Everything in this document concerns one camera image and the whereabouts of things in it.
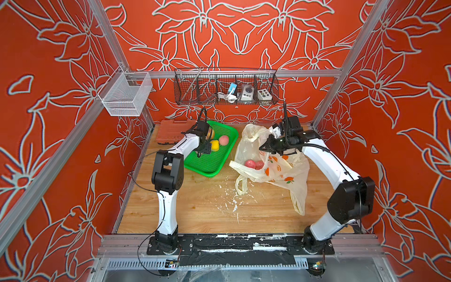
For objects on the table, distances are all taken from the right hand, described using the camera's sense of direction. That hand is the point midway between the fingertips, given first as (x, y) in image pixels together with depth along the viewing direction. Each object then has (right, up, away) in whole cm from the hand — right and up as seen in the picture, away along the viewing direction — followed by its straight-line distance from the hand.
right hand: (256, 146), depth 80 cm
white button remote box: (+7, +28, +14) cm, 32 cm away
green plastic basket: (-23, -11, +18) cm, 31 cm away
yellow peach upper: (-21, 0, +20) cm, 29 cm away
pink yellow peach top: (-22, +7, +27) cm, 36 cm away
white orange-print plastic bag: (+22, -14, +14) cm, 29 cm away
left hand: (-29, -1, +21) cm, 36 cm away
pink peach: (+3, -10, +10) cm, 14 cm away
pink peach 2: (-15, +3, +23) cm, 28 cm away
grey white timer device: (-3, +28, +10) cm, 30 cm away
